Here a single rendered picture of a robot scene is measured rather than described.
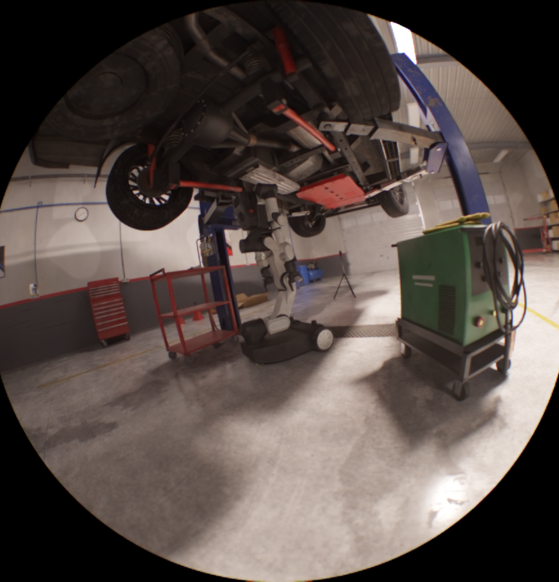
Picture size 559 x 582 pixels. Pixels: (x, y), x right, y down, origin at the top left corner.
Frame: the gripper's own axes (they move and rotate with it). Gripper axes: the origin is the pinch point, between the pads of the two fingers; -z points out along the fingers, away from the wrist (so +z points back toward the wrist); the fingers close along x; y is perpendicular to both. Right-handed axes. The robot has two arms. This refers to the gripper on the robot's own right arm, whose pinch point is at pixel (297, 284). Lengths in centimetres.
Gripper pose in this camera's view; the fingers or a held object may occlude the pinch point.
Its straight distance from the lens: 156.5
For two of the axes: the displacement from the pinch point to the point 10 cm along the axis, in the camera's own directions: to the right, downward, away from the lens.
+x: 8.1, -3.8, 4.5
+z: -3.4, -9.2, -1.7
